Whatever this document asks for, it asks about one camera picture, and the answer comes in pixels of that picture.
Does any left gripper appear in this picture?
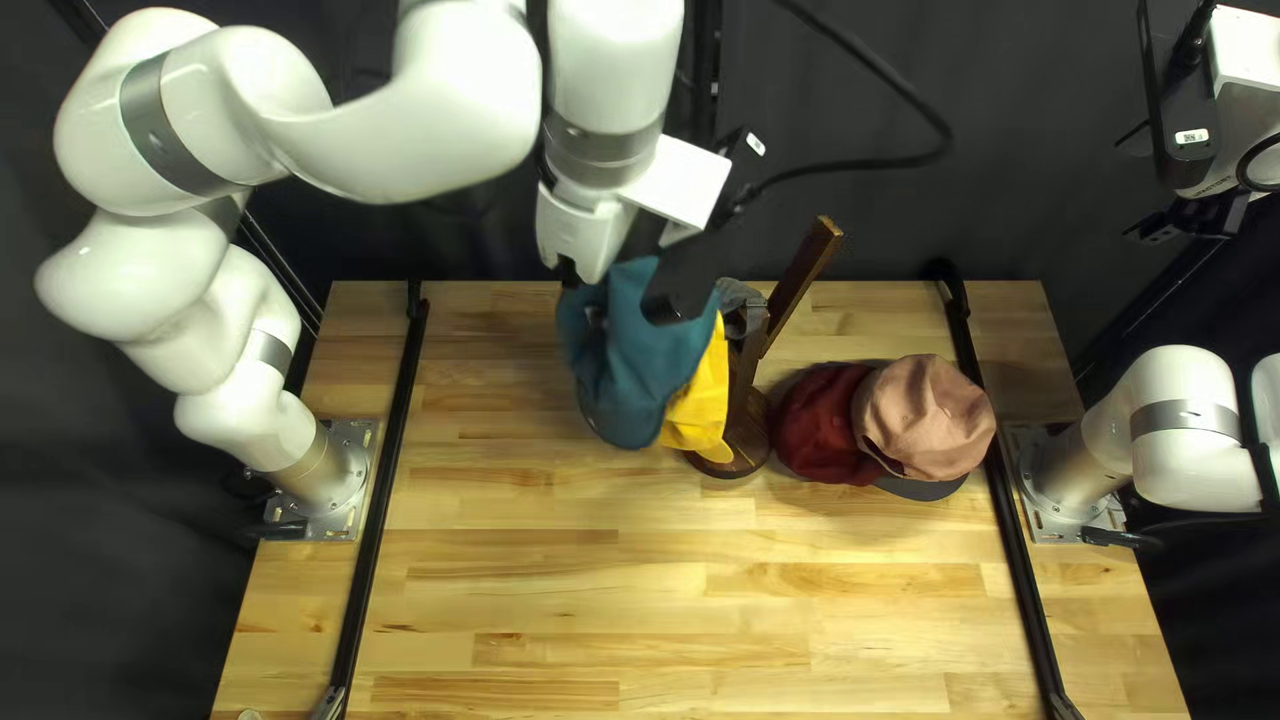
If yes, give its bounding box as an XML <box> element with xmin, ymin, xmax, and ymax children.
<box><xmin>535</xmin><ymin>185</ymin><xmax>643</xmax><ymax>288</ymax></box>

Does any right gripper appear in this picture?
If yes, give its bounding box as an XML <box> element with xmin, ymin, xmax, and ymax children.
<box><xmin>1160</xmin><ymin>95</ymin><xmax>1280</xmax><ymax>198</ymax></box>

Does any teal cap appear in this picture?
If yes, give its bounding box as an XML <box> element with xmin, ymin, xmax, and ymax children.
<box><xmin>555</xmin><ymin>255</ymin><xmax>721</xmax><ymax>451</ymax></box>

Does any yellow cap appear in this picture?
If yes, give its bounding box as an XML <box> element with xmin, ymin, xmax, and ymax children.
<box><xmin>658</xmin><ymin>312</ymin><xmax>736</xmax><ymax>466</ymax></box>

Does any grey cap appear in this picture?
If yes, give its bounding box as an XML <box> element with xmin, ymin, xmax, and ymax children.
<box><xmin>715</xmin><ymin>278</ymin><xmax>773</xmax><ymax>343</ymax></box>

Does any wooden cap stand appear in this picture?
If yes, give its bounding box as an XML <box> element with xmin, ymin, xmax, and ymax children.
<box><xmin>685</xmin><ymin>215</ymin><xmax>846</xmax><ymax>481</ymax></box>

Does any red cap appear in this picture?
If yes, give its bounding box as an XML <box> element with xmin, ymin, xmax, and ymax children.
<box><xmin>770</xmin><ymin>362</ymin><xmax>891</xmax><ymax>489</ymax></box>

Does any pink cap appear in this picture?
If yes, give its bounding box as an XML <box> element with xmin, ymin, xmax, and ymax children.
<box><xmin>850</xmin><ymin>353</ymin><xmax>998</xmax><ymax>483</ymax></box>

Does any black cable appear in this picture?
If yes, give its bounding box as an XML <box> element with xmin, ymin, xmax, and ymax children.
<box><xmin>1235</xmin><ymin>130</ymin><xmax>1280</xmax><ymax>193</ymax></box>
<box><xmin>735</xmin><ymin>0</ymin><xmax>953</xmax><ymax>201</ymax></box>

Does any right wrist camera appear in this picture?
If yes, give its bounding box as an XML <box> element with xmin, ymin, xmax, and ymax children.
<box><xmin>1138</xmin><ymin>0</ymin><xmax>1216</xmax><ymax>193</ymax></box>

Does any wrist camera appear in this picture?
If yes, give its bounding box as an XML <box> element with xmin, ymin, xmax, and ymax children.
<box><xmin>640</xmin><ymin>125</ymin><xmax>771</xmax><ymax>328</ymax></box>
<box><xmin>1138</xmin><ymin>0</ymin><xmax>1216</xmax><ymax>193</ymax></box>

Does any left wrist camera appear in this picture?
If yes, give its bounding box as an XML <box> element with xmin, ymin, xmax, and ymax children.
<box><xmin>640</xmin><ymin>125</ymin><xmax>771</xmax><ymax>328</ymax></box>

